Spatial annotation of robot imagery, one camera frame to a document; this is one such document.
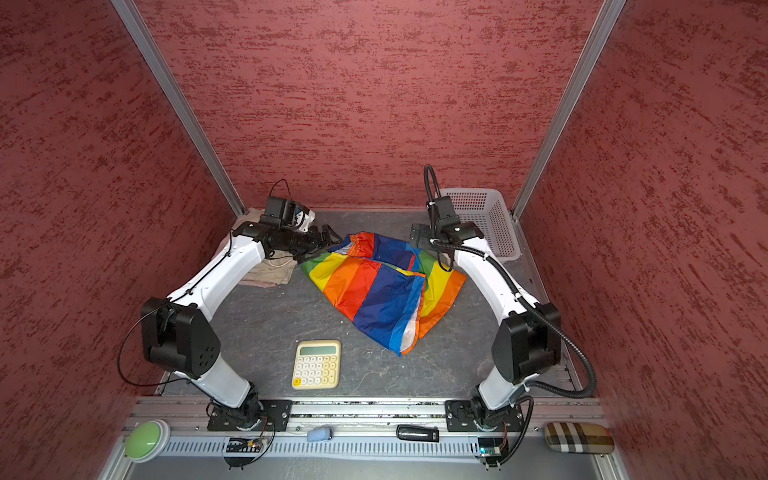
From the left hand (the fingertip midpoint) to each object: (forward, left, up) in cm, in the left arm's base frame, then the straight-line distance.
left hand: (330, 251), depth 84 cm
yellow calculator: (-26, +3, -18) cm, 32 cm away
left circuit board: (-45, +18, -21) cm, 53 cm away
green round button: (-44, +40, -18) cm, 62 cm away
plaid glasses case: (-43, -63, -15) cm, 78 cm away
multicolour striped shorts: (-3, -17, -16) cm, 24 cm away
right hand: (+4, -28, 0) cm, 29 cm away
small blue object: (-42, -1, -18) cm, 46 cm away
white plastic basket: (+35, -56, -16) cm, 68 cm away
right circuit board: (-44, -43, -19) cm, 64 cm away
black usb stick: (-42, -25, -19) cm, 52 cm away
